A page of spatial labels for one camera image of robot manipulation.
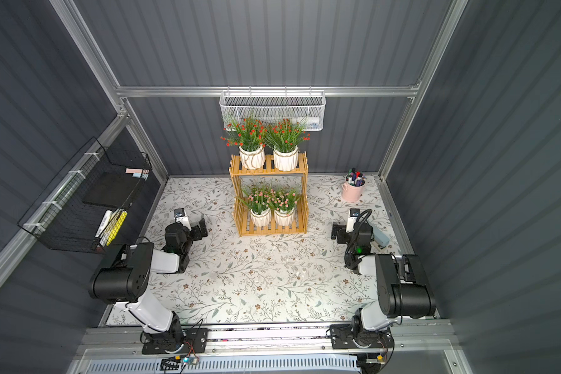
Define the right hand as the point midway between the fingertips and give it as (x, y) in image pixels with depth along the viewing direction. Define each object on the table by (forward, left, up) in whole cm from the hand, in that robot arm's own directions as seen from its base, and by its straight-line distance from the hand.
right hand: (350, 223), depth 94 cm
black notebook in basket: (-1, +86, +21) cm, 88 cm away
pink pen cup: (+17, -4, -1) cm, 18 cm away
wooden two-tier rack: (+27, +48, -3) cm, 55 cm away
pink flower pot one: (+3, +36, +11) cm, 38 cm away
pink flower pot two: (+4, +27, +10) cm, 29 cm away
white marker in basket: (-13, +82, +21) cm, 85 cm away
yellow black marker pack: (-12, +78, +21) cm, 82 cm away
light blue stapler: (-5, -12, -2) cm, 13 cm away
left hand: (+1, +66, 0) cm, 66 cm away
